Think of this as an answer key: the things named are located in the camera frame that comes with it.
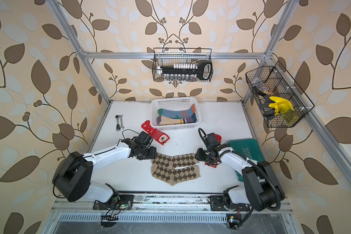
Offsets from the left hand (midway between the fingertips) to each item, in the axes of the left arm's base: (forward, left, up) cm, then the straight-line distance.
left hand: (152, 153), depth 88 cm
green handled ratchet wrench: (+22, +29, -4) cm, 36 cm away
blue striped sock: (+35, -24, -3) cm, 43 cm away
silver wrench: (+28, +28, -4) cm, 40 cm away
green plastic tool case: (+4, -59, +2) cm, 59 cm away
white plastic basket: (+41, -13, +3) cm, 43 cm away
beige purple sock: (+28, -25, -2) cm, 38 cm away
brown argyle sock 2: (-12, -14, -3) cm, 19 cm away
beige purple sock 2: (+26, -4, -1) cm, 27 cm away
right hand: (-1, -28, -2) cm, 28 cm away
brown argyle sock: (-4, -13, -4) cm, 14 cm away
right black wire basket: (+32, -70, +31) cm, 83 cm away
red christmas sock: (+13, -4, -4) cm, 14 cm away
